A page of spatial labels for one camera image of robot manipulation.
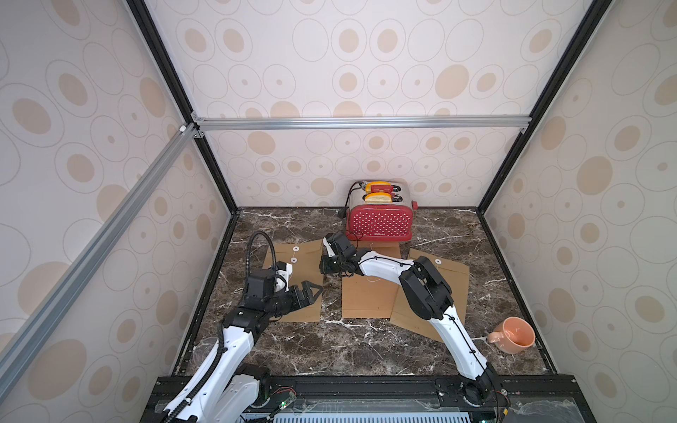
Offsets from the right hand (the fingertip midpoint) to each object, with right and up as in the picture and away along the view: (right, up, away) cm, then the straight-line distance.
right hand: (314, 272), depth 99 cm
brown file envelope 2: (+19, -8, -6) cm, 21 cm away
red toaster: (+24, +23, -2) cm, 34 cm away
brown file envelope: (-4, +5, +4) cm, 8 cm away
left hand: (+3, -2, -21) cm, 22 cm away
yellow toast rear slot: (+20, +32, -2) cm, 38 cm away
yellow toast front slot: (+24, +28, -4) cm, 37 cm away
